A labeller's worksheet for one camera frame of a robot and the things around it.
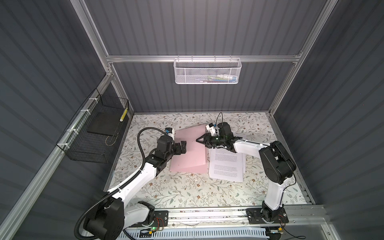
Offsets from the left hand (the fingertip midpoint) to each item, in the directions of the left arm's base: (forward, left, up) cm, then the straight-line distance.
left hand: (178, 141), depth 85 cm
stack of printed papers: (-9, -29, -15) cm, 34 cm away
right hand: (+1, -12, -3) cm, 13 cm away
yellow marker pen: (+8, +30, +12) cm, 33 cm away
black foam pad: (+6, +37, +12) cm, 39 cm away
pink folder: (-8, -9, -9) cm, 15 cm away
